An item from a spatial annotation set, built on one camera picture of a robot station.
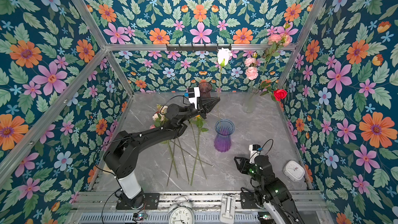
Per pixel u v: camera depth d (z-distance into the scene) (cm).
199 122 101
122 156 47
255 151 70
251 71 86
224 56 51
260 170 57
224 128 82
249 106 105
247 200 73
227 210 70
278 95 69
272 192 55
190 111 65
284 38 84
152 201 73
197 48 91
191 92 58
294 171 80
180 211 68
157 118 95
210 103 67
